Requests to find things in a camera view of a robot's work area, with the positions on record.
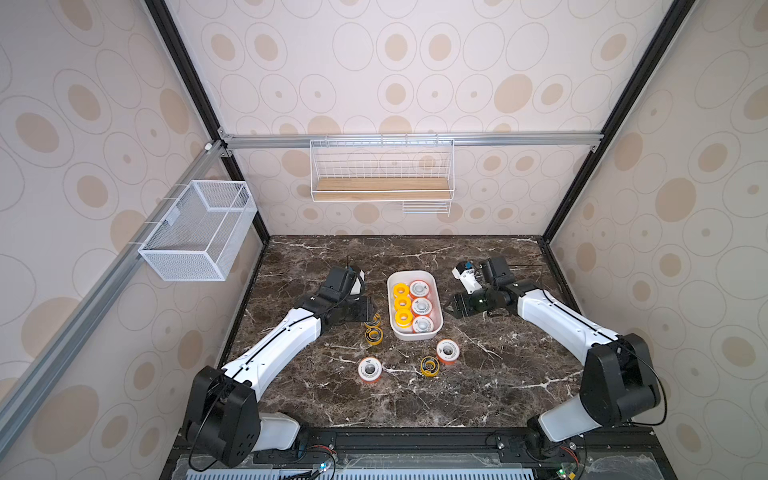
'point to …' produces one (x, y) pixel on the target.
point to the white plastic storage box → (435, 295)
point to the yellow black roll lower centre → (429, 366)
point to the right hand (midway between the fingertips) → (451, 307)
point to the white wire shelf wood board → (419, 173)
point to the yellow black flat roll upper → (376, 317)
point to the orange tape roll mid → (422, 324)
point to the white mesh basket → (199, 235)
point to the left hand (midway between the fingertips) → (377, 306)
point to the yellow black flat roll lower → (373, 335)
